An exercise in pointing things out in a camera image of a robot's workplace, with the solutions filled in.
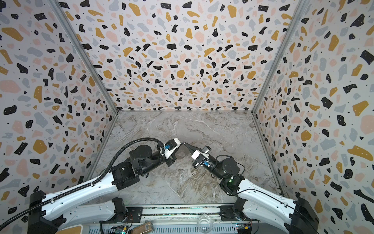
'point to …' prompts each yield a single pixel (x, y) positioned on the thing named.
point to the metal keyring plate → (182, 152)
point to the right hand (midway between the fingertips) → (189, 140)
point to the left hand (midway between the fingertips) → (182, 140)
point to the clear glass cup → (205, 224)
